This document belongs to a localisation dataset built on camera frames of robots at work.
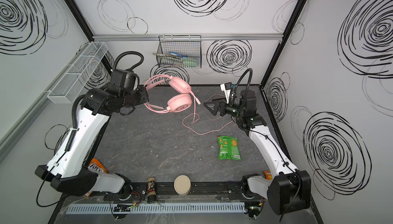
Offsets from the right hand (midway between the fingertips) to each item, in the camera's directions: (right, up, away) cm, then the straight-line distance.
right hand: (207, 103), depth 71 cm
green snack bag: (+12, -26, +13) cm, 31 cm away
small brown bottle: (-26, -43, -1) cm, 50 cm away
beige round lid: (-12, -39, -1) cm, 40 cm away
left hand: (-27, +4, -4) cm, 27 cm away
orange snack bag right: (+31, -37, +6) cm, 49 cm away
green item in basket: (-9, +23, +15) cm, 29 cm away
